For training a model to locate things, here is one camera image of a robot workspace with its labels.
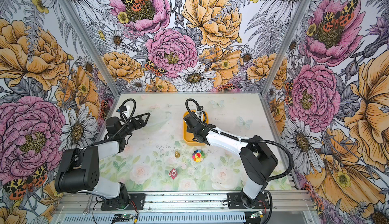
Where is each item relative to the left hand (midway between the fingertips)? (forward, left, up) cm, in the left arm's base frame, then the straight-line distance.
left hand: (146, 118), depth 90 cm
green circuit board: (-46, +5, -14) cm, 49 cm away
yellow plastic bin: (-6, -24, -13) cm, 27 cm away
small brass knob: (-17, -18, -12) cm, 28 cm away
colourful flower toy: (-18, -30, -12) cm, 37 cm away
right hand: (-5, -28, -2) cm, 28 cm away
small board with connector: (-46, -57, -13) cm, 75 cm away
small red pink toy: (-29, -17, -8) cm, 35 cm away
